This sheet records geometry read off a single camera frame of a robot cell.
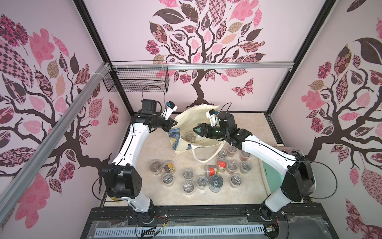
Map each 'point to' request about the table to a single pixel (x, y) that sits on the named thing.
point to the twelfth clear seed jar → (202, 182)
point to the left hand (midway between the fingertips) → (174, 124)
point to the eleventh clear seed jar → (222, 154)
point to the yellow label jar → (169, 167)
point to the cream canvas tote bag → (188, 120)
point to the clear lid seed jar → (190, 137)
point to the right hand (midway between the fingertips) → (195, 129)
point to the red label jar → (221, 166)
